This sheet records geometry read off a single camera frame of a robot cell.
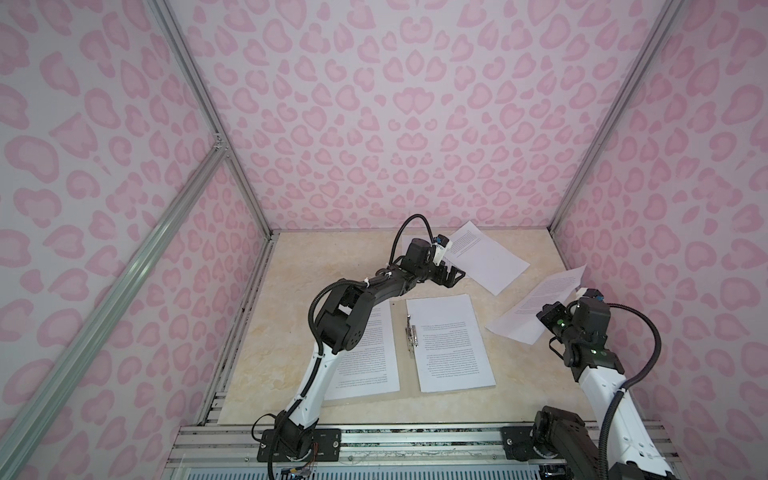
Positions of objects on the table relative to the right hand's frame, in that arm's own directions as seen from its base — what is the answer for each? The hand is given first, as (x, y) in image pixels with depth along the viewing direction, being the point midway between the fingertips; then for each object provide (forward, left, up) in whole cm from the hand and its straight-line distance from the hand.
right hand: (544, 301), depth 81 cm
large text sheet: (-13, +47, -15) cm, 52 cm away
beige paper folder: (-8, +36, -14) cm, 39 cm away
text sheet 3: (+11, +38, +11) cm, 41 cm away
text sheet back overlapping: (+28, +8, -17) cm, 34 cm away
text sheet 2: (-6, +6, -2) cm, 9 cm away
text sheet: (-8, +24, -15) cm, 30 cm away
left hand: (+17, +20, -6) cm, 27 cm away
